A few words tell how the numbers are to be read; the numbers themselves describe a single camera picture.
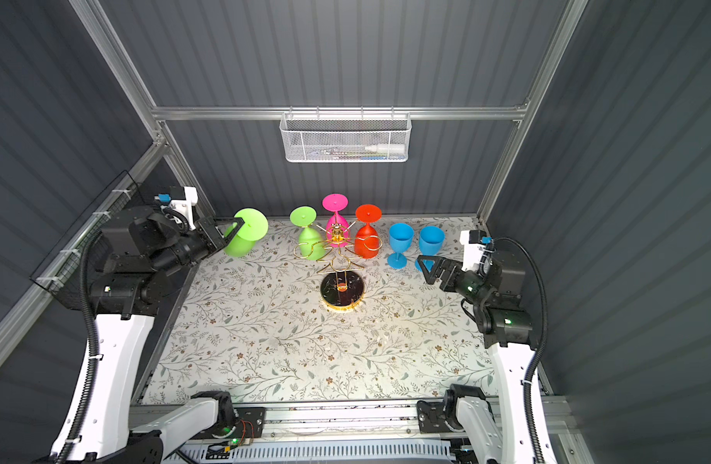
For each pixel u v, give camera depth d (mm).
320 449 708
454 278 597
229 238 578
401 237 963
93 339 384
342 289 967
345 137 1238
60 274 598
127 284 417
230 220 598
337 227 748
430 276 606
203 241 531
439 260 594
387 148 864
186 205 542
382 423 738
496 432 518
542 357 439
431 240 957
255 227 635
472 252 602
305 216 806
